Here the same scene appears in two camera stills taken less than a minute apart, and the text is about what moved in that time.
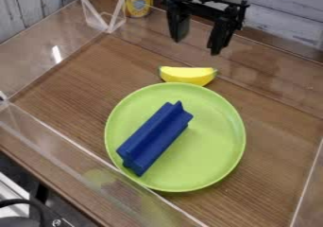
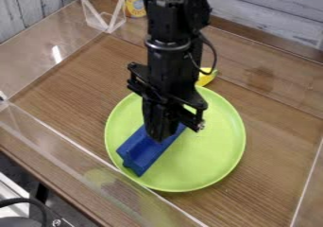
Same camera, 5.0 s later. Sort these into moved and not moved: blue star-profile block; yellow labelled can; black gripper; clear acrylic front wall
Moved: black gripper
Not moved: yellow labelled can; clear acrylic front wall; blue star-profile block
